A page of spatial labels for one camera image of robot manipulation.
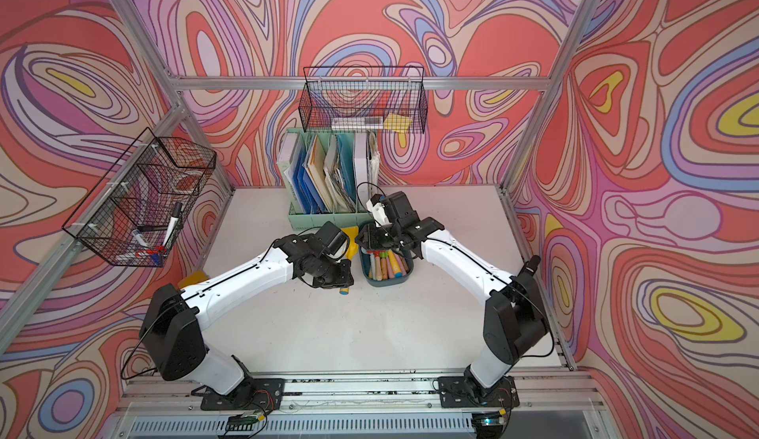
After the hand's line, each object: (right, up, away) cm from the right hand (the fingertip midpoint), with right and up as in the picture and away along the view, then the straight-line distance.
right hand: (362, 247), depth 82 cm
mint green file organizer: (-12, +22, +12) cm, 28 cm away
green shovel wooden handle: (+6, -9, +9) cm, 14 cm away
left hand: (-2, -10, -1) cm, 10 cm away
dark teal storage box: (+7, -12, +9) cm, 17 cm away
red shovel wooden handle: (+4, -6, +11) cm, 13 cm away
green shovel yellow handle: (+10, -7, +9) cm, 15 cm away
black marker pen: (-44, +9, -13) cm, 46 cm away
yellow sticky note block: (-56, -12, +15) cm, 60 cm away
